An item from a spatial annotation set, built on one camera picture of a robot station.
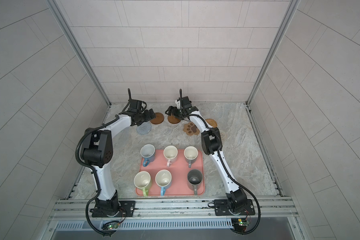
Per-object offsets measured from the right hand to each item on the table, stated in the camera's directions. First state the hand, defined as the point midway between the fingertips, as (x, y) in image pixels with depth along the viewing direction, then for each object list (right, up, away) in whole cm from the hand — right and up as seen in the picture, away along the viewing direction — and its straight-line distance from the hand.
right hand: (170, 113), depth 107 cm
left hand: (-10, 0, -8) cm, 13 cm away
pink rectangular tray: (+8, -39, -29) cm, 49 cm away
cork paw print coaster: (+14, -11, -6) cm, 19 cm away
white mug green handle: (-12, -36, -29) cm, 48 cm away
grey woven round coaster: (-18, -11, -6) cm, 22 cm away
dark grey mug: (+16, -35, -29) cm, 48 cm away
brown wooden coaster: (+2, -5, +1) cm, 5 cm away
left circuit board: (-20, -50, -43) cm, 69 cm away
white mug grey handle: (+14, -24, -21) cm, 35 cm away
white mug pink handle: (+2, -23, -22) cm, 32 cm away
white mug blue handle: (-1, -35, -28) cm, 45 cm away
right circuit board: (+37, -51, -39) cm, 74 cm away
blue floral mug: (-11, -23, -21) cm, 33 cm away
